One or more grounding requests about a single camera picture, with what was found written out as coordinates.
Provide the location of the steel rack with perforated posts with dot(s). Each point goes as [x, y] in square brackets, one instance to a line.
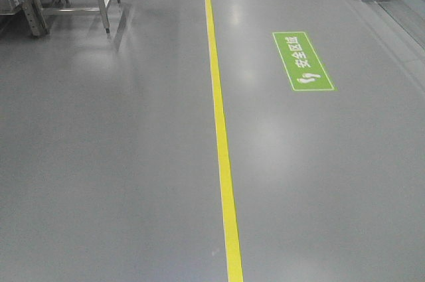
[33, 13]

